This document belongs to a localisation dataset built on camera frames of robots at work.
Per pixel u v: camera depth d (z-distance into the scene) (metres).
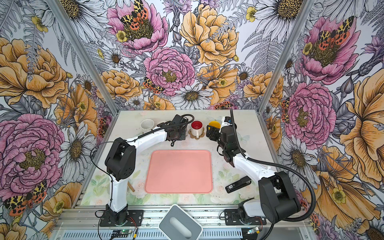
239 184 0.83
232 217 0.74
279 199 0.42
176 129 0.74
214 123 1.02
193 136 1.06
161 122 0.87
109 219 0.73
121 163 0.52
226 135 0.65
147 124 1.01
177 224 0.73
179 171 0.94
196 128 1.04
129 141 0.56
